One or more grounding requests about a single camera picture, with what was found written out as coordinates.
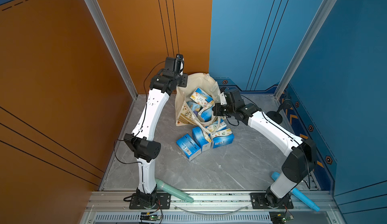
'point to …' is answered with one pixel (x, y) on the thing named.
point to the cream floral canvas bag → (184, 115)
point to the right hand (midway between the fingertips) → (212, 108)
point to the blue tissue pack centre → (222, 137)
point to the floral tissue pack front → (205, 114)
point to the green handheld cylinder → (162, 186)
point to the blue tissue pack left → (189, 147)
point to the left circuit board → (149, 216)
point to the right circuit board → (280, 217)
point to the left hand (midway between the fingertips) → (182, 74)
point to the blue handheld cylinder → (298, 194)
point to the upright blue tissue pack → (200, 138)
